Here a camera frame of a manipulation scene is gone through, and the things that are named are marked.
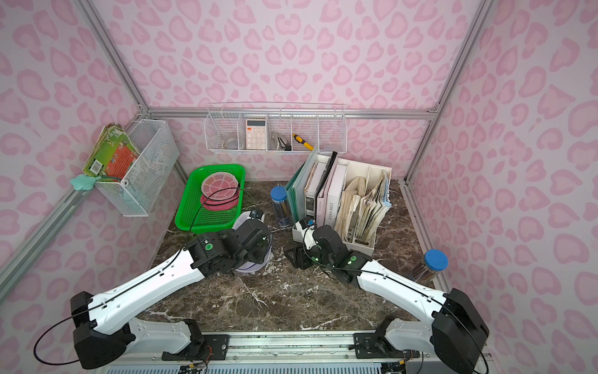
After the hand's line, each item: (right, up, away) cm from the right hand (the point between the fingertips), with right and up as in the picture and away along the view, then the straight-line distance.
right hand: (290, 251), depth 76 cm
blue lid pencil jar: (-5, +18, +12) cm, 22 cm away
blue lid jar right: (+44, -2, -5) cm, 45 cm away
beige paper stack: (+24, +12, +7) cm, 28 cm away
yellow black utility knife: (+2, +42, +22) cm, 48 cm away
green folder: (+2, +20, -1) cm, 20 cm away
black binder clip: (-2, +37, +15) cm, 40 cm away
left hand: (-9, +4, -3) cm, 10 cm away
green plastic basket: (-45, +9, +27) cm, 54 cm away
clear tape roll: (-26, +39, +18) cm, 50 cm away
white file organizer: (+31, +27, +14) cm, 43 cm away
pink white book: (+13, +16, +7) cm, 22 cm away
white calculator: (-15, +44, +18) cm, 50 cm away
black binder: (+11, +25, +8) cm, 28 cm away
